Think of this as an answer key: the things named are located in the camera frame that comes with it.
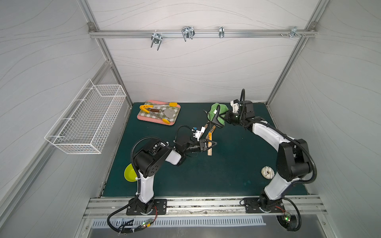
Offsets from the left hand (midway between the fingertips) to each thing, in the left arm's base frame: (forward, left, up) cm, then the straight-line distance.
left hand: (216, 145), depth 79 cm
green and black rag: (+19, -1, +3) cm, 19 cm away
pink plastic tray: (+29, +40, -15) cm, 52 cm away
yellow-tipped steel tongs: (+40, +52, -12) cm, 67 cm away
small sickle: (-2, +4, -2) cm, 5 cm away
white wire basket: (+1, +64, +16) cm, 66 cm away
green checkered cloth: (+29, +30, -14) cm, 44 cm away
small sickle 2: (+18, +4, 0) cm, 19 cm away
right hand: (+20, -3, +3) cm, 20 cm away
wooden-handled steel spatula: (+36, +33, -14) cm, 51 cm away
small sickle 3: (+6, +4, +1) cm, 7 cm away
